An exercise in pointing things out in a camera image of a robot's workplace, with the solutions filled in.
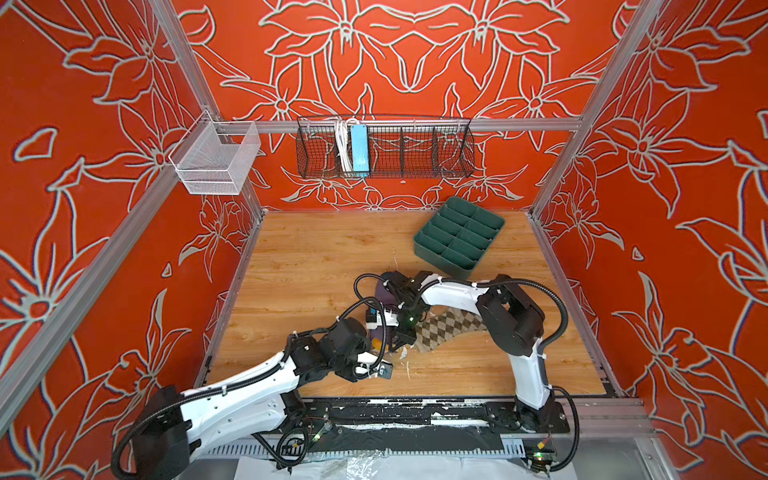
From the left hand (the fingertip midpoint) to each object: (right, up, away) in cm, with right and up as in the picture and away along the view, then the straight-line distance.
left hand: (370, 347), depth 78 cm
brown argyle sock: (+22, +4, +11) cm, 25 cm away
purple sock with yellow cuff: (+3, +1, +6) cm, 6 cm away
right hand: (+5, -2, +7) cm, 8 cm away
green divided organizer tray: (+30, +30, +26) cm, 50 cm away
